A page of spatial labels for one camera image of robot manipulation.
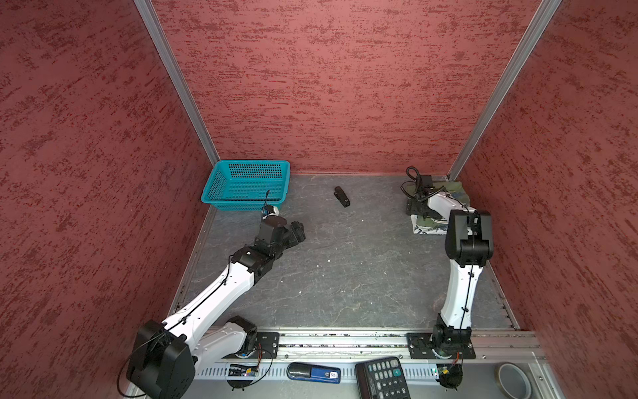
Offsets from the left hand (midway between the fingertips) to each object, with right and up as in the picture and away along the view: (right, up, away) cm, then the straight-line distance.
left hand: (294, 233), depth 83 cm
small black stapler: (+18, +13, +27) cm, 35 cm away
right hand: (+52, +5, +22) cm, 57 cm away
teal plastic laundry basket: (-28, +18, +35) cm, 48 cm away
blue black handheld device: (+6, -35, -17) cm, 40 cm away
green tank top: (+68, +16, +24) cm, 74 cm away
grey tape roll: (+65, -41, -13) cm, 78 cm away
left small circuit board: (-14, -39, -10) cm, 43 cm away
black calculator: (+27, -38, -15) cm, 49 cm away
